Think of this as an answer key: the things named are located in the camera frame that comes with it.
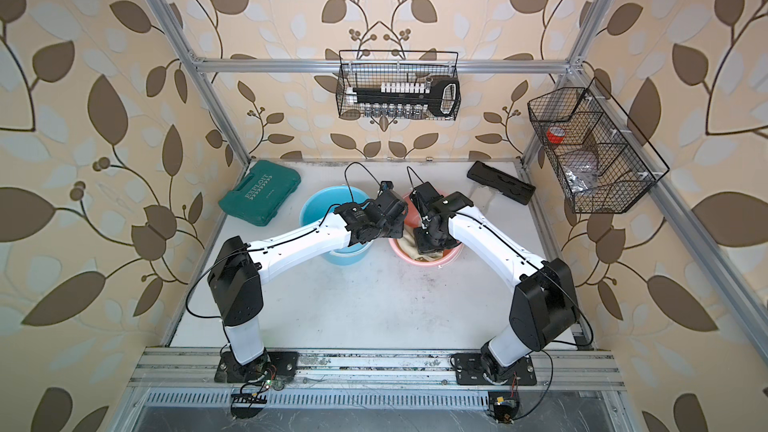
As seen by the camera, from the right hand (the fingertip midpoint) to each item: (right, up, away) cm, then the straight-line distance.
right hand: (428, 246), depth 83 cm
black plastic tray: (+33, +18, +28) cm, 47 cm away
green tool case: (-56, +17, +22) cm, 63 cm away
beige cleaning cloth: (-6, +1, -3) cm, 6 cm away
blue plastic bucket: (-31, +12, +3) cm, 33 cm away
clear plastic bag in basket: (+36, +19, -11) cm, 42 cm away
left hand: (-9, +8, +1) cm, 12 cm away
